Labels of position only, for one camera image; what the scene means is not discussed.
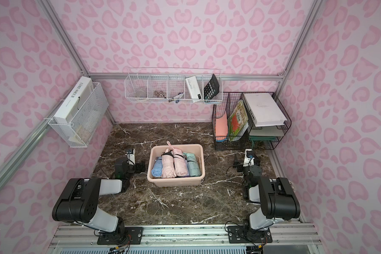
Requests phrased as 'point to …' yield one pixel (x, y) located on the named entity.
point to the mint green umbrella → (193, 168)
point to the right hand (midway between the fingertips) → (244, 153)
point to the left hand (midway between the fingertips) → (136, 157)
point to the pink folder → (221, 127)
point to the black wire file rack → (249, 120)
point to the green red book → (238, 122)
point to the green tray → (257, 138)
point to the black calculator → (211, 89)
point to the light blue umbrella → (157, 169)
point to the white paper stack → (263, 109)
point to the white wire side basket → (77, 130)
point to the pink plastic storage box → (155, 151)
